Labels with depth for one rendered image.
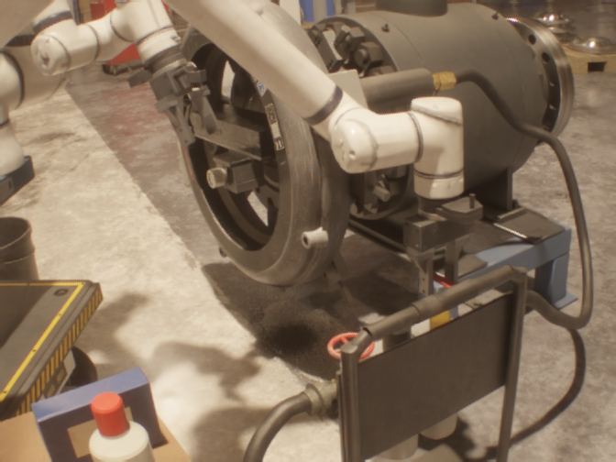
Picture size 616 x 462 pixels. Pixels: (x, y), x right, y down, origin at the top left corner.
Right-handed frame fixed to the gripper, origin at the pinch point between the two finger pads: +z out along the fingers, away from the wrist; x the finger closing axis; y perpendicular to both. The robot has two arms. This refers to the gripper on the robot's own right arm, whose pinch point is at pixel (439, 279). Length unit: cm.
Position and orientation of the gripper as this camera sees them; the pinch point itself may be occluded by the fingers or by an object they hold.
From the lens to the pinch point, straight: 131.0
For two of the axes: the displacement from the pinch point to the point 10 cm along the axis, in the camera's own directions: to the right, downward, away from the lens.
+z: 0.7, 9.1, 4.1
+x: -8.4, 2.8, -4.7
